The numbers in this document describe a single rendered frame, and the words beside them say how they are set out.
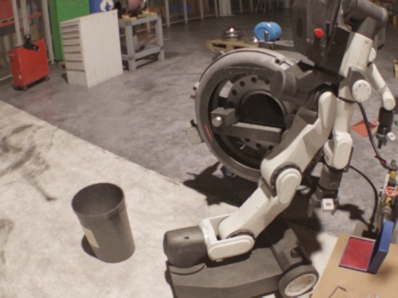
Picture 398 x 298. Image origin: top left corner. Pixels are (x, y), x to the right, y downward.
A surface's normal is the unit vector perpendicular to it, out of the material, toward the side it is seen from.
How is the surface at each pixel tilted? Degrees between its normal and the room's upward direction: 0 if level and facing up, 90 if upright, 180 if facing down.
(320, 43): 86
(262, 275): 0
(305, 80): 90
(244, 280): 0
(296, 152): 90
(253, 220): 90
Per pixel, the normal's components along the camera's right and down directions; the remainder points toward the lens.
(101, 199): 0.26, 0.37
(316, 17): 0.03, 0.39
